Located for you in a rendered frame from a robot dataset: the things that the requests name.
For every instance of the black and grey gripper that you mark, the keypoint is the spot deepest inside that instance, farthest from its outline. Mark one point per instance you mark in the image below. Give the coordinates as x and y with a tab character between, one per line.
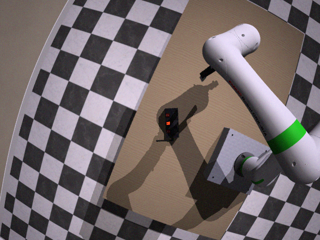
209	70

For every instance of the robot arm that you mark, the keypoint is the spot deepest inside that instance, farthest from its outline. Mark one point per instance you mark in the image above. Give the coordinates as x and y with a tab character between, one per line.
293	149

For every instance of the black power strip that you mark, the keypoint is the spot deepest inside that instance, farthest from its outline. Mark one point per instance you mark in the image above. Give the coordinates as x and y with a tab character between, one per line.
171	124

